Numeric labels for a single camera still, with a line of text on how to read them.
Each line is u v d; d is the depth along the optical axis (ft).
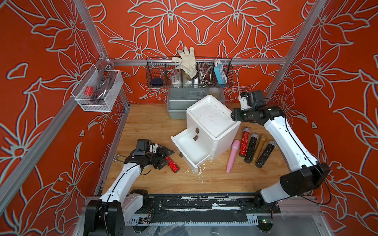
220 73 2.84
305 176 1.30
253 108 1.90
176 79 3.08
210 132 2.45
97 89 2.50
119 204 1.35
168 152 2.48
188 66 2.95
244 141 3.09
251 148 2.98
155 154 2.34
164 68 3.12
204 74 2.73
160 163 2.40
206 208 2.39
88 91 2.33
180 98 3.16
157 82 3.29
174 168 2.73
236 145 3.03
